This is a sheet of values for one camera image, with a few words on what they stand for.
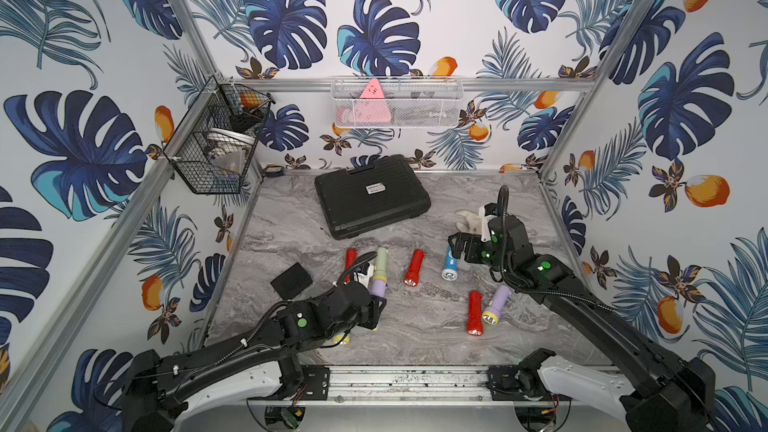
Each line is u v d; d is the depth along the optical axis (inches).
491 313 32.9
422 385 30.0
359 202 41.8
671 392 15.0
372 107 35.5
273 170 48.1
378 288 29.2
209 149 33.5
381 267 36.4
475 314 32.9
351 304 21.1
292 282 38.6
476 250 27.0
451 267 36.4
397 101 36.4
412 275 36.1
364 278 26.6
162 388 16.5
